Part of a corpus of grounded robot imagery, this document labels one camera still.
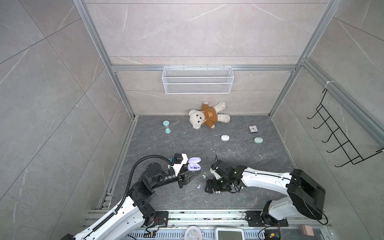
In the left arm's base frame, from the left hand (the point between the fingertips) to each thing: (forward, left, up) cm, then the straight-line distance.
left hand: (197, 165), depth 63 cm
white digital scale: (-23, -14, -22) cm, 35 cm away
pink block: (-23, -51, -24) cm, 61 cm away
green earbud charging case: (+30, -46, -26) cm, 61 cm away
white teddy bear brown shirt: (+49, -11, -20) cm, 54 cm away
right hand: (-2, -8, -26) cm, 27 cm away
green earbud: (+6, -5, -27) cm, 28 cm away
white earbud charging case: (+32, -22, -25) cm, 46 cm away
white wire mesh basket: (+62, -4, +2) cm, 62 cm away
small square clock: (+40, -45, -26) cm, 66 cm away
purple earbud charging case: (0, +2, +1) cm, 2 cm away
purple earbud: (-1, -2, -27) cm, 27 cm away
